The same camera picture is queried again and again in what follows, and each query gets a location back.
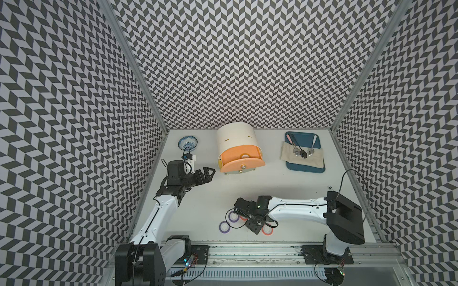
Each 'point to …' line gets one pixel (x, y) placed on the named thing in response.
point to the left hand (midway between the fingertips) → (207, 173)
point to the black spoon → (303, 153)
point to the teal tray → (304, 139)
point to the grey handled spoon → (310, 151)
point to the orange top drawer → (240, 158)
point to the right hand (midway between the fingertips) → (257, 223)
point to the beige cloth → (316, 159)
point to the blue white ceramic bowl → (187, 142)
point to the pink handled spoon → (296, 151)
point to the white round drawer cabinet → (236, 133)
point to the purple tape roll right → (233, 217)
